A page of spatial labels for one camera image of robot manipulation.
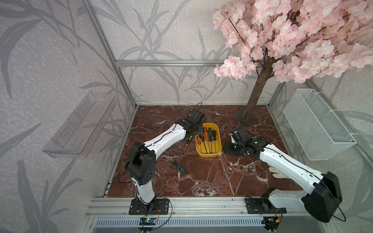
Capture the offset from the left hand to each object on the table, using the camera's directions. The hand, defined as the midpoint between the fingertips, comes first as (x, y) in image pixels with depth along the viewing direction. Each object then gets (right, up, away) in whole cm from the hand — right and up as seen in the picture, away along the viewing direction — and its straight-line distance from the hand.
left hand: (200, 129), depth 88 cm
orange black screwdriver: (0, -9, +10) cm, 14 cm away
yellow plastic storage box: (+12, -11, +6) cm, 17 cm away
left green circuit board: (-26, -44, -18) cm, 54 cm away
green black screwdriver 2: (+7, -5, +11) cm, 14 cm away
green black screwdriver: (-12, -23, -4) cm, 26 cm away
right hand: (+13, -10, -7) cm, 18 cm away
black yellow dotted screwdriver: (+2, -8, +11) cm, 13 cm away
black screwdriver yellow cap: (+10, -7, +11) cm, 17 cm away
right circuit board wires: (+35, -46, -17) cm, 60 cm away
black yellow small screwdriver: (-6, -7, +11) cm, 14 cm away
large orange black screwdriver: (+4, -2, +13) cm, 14 cm away
